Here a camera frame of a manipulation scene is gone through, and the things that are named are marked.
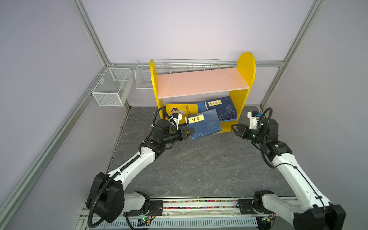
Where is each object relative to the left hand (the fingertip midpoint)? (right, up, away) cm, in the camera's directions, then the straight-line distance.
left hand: (195, 131), depth 75 cm
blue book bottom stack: (+21, +13, +18) cm, 31 cm away
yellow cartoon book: (-6, +13, +16) cm, 22 cm away
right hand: (+22, +3, +2) cm, 22 cm away
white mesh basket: (-60, +31, +29) cm, 73 cm away
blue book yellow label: (+5, +4, +3) cm, 7 cm away
